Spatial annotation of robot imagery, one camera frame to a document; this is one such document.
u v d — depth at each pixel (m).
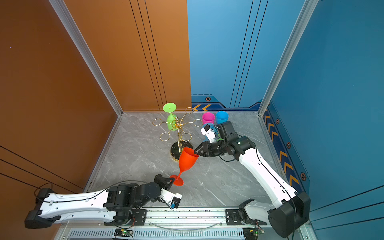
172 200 0.57
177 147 0.94
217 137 0.65
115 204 0.48
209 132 0.67
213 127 0.67
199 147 0.68
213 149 0.62
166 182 0.62
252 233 0.70
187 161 0.67
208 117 0.99
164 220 0.73
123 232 0.71
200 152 0.71
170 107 0.81
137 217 0.74
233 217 0.72
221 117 1.00
